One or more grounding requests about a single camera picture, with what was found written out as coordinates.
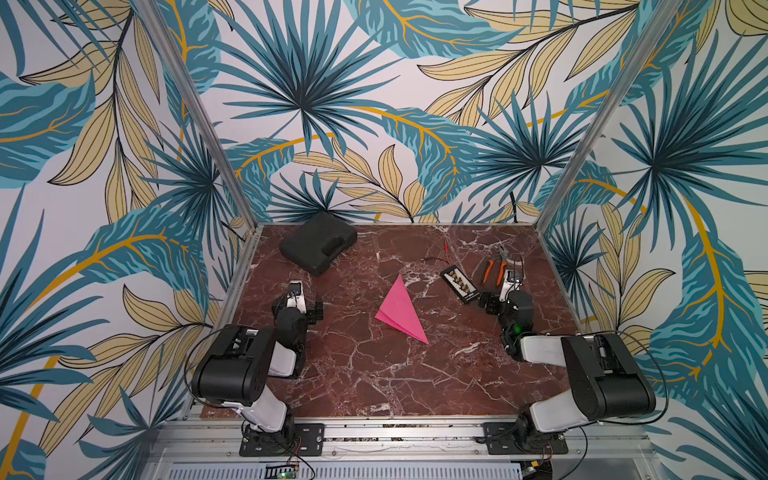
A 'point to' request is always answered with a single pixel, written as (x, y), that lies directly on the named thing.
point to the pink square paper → (397, 310)
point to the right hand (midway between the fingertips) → (502, 287)
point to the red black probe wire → (446, 249)
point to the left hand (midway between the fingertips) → (300, 295)
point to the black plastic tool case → (318, 242)
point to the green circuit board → (287, 475)
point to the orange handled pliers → (501, 272)
